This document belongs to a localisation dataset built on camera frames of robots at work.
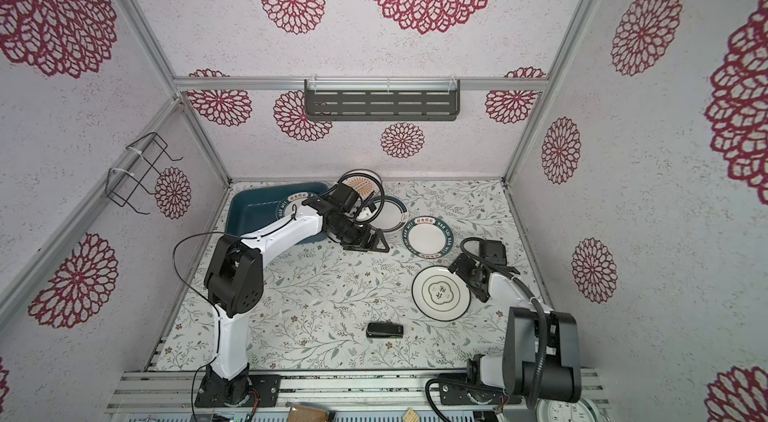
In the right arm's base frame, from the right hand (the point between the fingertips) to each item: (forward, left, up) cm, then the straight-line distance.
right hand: (464, 270), depth 91 cm
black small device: (-18, +24, -2) cm, 30 cm away
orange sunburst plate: (+9, +29, +28) cm, 41 cm away
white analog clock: (-35, -18, 0) cm, 40 cm away
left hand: (+1, +27, +7) cm, 28 cm away
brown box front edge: (-38, +40, +2) cm, 56 cm away
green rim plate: (+24, +59, +1) cm, 64 cm away
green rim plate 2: (+14, +10, -4) cm, 18 cm away
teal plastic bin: (+23, +75, 0) cm, 78 cm away
